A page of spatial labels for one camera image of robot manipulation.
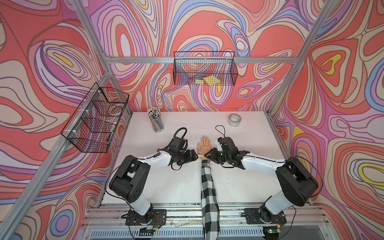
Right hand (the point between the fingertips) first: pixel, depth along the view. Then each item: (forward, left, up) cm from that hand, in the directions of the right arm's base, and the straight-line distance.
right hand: (206, 159), depth 87 cm
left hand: (+2, +6, -2) cm, 7 cm away
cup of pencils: (+27, +32, +12) cm, 44 cm away
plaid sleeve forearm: (-27, 0, -1) cm, 27 cm away
